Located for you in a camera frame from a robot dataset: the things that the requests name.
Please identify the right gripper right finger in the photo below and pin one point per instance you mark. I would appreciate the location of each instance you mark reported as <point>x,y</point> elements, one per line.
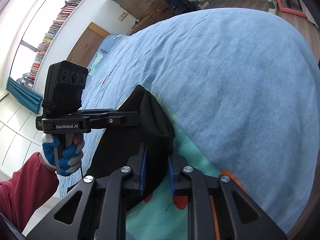
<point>218,208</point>

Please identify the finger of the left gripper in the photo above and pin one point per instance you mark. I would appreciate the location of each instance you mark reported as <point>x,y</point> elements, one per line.
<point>94,111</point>
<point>115,119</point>

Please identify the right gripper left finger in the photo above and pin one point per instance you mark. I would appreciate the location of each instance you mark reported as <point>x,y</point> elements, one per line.
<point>95,208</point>

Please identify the black pants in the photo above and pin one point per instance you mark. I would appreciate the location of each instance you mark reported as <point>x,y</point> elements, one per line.
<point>117,145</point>

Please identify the red sleeved forearm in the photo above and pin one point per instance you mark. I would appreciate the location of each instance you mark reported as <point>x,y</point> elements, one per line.
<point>28,189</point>

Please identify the left hand blue glove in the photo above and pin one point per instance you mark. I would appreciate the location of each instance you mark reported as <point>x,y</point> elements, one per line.
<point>70,161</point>

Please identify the teal curtain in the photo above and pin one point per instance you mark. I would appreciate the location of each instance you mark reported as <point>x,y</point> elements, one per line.
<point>26,97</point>

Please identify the row of books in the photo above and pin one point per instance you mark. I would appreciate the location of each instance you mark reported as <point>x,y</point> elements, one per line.
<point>44,27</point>

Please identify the wooden headboard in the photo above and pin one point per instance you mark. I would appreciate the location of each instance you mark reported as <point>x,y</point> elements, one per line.
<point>87,45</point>

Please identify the wooden dresser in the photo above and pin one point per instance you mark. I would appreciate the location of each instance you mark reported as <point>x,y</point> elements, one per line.
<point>147,12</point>

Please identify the blue patterned duvet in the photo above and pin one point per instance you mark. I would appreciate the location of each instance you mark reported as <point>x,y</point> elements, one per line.
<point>241,89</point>

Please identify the black tote bag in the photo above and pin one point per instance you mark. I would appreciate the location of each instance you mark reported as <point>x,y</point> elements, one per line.
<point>182,6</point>

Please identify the black camera box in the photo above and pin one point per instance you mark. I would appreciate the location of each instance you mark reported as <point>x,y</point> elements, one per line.
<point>63,90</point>

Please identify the wall socket plate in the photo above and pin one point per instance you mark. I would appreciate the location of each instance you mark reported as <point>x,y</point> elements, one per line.
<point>122,16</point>

